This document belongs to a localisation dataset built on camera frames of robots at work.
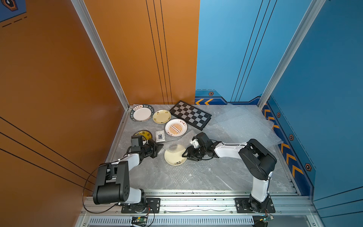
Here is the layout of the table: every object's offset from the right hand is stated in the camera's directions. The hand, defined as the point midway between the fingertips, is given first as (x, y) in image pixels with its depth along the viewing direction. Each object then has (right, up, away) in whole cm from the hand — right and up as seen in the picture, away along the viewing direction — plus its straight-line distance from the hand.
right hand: (184, 157), depth 88 cm
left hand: (-13, +9, +2) cm, 16 cm away
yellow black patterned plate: (-29, +12, +14) cm, 34 cm away
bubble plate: (-7, 0, +2) cm, 7 cm away
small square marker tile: (-18, +11, +12) cm, 24 cm away
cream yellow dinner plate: (-19, +26, +25) cm, 41 cm away
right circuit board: (+39, -27, -18) cm, 51 cm away
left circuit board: (-23, -28, -16) cm, 40 cm away
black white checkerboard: (+4, +27, +22) cm, 35 cm away
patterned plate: (-36, +29, +29) cm, 55 cm away
